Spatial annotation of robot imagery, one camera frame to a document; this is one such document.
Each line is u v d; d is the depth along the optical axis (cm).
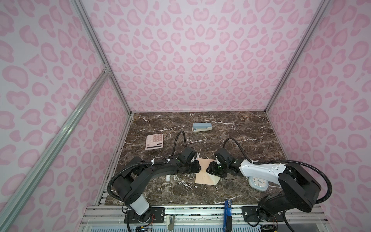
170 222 70
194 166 79
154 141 100
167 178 84
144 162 51
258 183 81
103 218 73
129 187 45
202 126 106
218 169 76
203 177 86
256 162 57
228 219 70
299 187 43
